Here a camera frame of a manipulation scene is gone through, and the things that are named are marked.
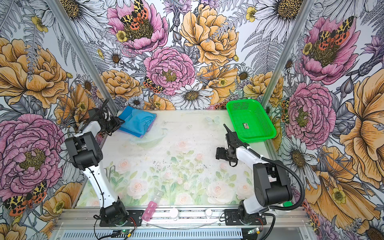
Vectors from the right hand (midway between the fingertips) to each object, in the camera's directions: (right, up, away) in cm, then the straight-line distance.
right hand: (222, 160), depth 92 cm
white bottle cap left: (-26, -20, -21) cm, 39 cm away
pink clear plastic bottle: (-39, -23, -17) cm, 49 cm away
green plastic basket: (+25, +23, +21) cm, 40 cm away
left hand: (-66, +21, +12) cm, 70 cm away
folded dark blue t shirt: (-70, +30, +26) cm, 80 cm away
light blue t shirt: (-56, +24, +16) cm, 62 cm away
